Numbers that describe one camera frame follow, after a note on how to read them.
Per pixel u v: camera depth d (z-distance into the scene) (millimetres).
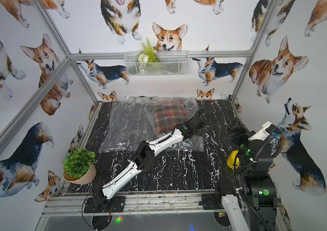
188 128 763
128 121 1099
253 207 370
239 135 506
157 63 862
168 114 1005
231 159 804
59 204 754
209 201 734
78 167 718
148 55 818
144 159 642
